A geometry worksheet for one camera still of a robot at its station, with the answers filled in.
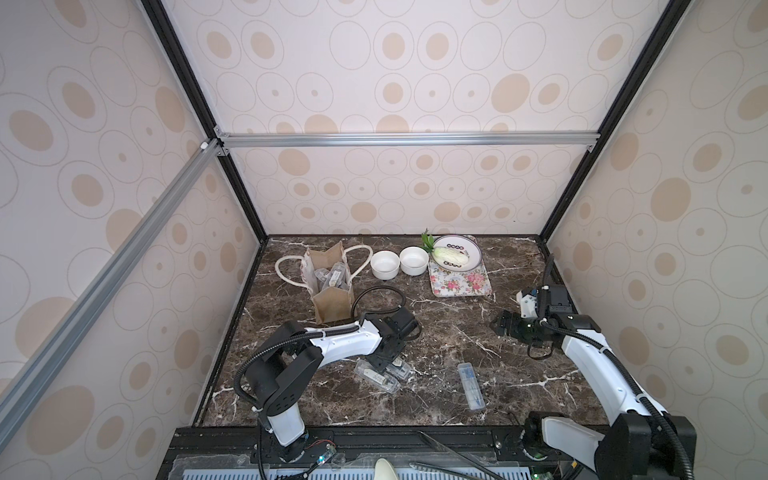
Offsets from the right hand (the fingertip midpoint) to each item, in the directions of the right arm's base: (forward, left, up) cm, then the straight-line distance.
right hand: (516, 328), depth 84 cm
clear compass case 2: (-10, +32, -8) cm, 35 cm away
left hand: (-6, +31, -7) cm, 32 cm away
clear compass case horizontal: (+18, +60, 0) cm, 63 cm away
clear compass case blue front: (-14, +12, -9) cm, 21 cm away
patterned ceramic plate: (+41, +9, -7) cm, 42 cm away
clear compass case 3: (-14, +37, -7) cm, 40 cm away
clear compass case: (+16, +54, +1) cm, 56 cm away
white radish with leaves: (+32, +17, -5) cm, 36 cm away
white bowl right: (+30, +29, -6) cm, 42 cm away
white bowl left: (+28, +39, -6) cm, 49 cm away
